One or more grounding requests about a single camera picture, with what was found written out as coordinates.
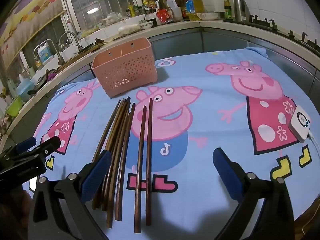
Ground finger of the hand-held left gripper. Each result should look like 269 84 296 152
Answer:
15 136 61 159
4 137 37 157

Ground white square device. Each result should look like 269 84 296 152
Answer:
289 105 313 143

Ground person's left hand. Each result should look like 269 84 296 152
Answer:
0 189 33 240

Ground pink plastic utensil basket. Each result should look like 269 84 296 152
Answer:
91 37 158 98

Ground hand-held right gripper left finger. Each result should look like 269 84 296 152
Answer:
27 150 112 240

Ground fruit wall poster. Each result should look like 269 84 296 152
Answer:
0 0 66 64

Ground white basin with food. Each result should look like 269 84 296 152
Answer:
99 12 146 31

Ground angular chrome faucet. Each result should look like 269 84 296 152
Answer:
33 39 66 66

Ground wooden cutting board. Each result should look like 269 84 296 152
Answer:
56 42 106 71

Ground white ceramic bowl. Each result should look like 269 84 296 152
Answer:
196 12 220 21

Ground barred window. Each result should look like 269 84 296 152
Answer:
57 0 137 29

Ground light blue plastic basin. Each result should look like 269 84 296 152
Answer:
16 78 33 101

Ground white detergent jug blue label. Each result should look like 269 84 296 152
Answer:
37 42 55 63

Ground yellow cooking oil bottle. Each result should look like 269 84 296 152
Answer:
184 0 205 21

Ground red packet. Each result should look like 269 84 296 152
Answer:
156 8 173 25

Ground blue cartoon pig blanket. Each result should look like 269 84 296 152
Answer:
22 47 320 240

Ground white cable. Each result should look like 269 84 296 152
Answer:
308 129 320 157

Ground black gas stove grates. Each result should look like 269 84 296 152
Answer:
249 14 320 49

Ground smartphone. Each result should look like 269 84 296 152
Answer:
28 176 38 193

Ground row of dark sauce bottles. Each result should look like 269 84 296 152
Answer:
125 0 159 18

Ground stainless steel thermos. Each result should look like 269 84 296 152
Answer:
234 0 250 22

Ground green glass bottle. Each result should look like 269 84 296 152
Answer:
223 0 233 19

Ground pile of wooden chopsticks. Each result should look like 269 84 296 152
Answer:
91 96 136 229

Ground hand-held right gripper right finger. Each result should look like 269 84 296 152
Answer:
212 147 297 240

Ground curved chrome faucet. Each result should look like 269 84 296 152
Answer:
58 31 83 53

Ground black frying pan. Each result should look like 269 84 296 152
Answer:
27 72 56 95

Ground green plastic basin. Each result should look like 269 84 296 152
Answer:
6 96 25 117

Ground white plastic jug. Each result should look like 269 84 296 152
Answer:
166 0 183 22

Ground single dark brown chopstick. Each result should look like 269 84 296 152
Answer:
145 97 154 228
134 106 147 233

